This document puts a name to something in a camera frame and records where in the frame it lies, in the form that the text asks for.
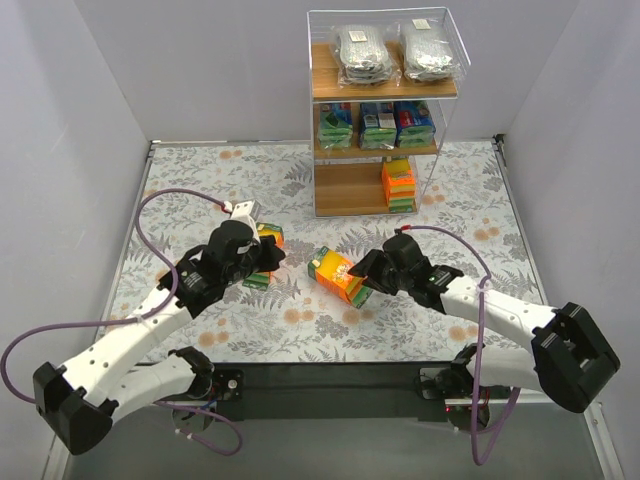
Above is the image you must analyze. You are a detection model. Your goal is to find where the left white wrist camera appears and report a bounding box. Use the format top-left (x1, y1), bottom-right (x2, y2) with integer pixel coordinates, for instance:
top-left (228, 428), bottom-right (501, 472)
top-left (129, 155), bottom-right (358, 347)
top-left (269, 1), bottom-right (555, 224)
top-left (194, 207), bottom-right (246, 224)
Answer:
top-left (223, 200), bottom-right (261, 221)

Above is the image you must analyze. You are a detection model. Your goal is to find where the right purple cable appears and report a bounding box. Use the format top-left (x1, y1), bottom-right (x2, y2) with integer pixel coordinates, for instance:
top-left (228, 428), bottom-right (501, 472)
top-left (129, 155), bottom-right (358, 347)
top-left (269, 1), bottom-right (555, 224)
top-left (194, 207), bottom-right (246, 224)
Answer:
top-left (399, 224), bottom-right (521, 466)

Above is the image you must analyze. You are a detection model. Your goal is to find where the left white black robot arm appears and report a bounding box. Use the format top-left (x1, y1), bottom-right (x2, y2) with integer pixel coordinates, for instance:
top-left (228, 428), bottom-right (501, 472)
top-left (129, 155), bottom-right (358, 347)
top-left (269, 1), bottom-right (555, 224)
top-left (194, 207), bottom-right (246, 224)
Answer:
top-left (33, 220), bottom-right (285, 455)

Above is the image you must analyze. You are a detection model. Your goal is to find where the floral patterned table mat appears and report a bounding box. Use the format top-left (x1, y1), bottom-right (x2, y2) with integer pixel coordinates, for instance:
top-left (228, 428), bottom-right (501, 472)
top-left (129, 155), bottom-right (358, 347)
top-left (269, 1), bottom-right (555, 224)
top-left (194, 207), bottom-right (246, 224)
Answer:
top-left (111, 141), bottom-right (541, 362)

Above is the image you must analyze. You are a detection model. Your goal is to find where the white wire wooden shelf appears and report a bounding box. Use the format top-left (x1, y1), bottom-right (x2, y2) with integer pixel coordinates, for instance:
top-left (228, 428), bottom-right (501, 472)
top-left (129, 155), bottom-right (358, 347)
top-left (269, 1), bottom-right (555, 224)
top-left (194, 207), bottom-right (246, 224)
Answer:
top-left (307, 7), bottom-right (470, 217)

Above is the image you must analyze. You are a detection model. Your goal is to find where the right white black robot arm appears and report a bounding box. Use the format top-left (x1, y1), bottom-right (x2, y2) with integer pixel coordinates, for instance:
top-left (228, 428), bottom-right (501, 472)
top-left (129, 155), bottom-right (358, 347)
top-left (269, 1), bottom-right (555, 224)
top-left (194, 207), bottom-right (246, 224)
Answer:
top-left (349, 232), bottom-right (621, 413)

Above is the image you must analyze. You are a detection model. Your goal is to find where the orange yellow sponge box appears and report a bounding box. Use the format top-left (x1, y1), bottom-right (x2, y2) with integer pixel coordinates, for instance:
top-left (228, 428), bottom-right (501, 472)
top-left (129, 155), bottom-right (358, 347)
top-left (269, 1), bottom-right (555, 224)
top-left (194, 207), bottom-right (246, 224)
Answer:
top-left (381, 157), bottom-right (417, 213)
top-left (307, 246), bottom-right (372, 309)

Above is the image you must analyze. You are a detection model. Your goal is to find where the silver steel wool pack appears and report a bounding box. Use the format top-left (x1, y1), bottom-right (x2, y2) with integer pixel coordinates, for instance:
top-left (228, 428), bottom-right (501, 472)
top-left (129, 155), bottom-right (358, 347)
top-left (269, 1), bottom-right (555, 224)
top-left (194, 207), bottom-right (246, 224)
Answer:
top-left (399, 18), bottom-right (459, 83)
top-left (330, 24), bottom-right (397, 87)

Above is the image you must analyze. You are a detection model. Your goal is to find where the blue green sponge pack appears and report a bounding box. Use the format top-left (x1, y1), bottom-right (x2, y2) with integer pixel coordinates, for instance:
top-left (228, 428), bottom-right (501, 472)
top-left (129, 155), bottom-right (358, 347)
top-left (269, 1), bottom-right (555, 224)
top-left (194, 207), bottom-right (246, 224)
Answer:
top-left (359, 102), bottom-right (397, 150)
top-left (317, 102), bottom-right (353, 150)
top-left (394, 100), bottom-right (436, 148)

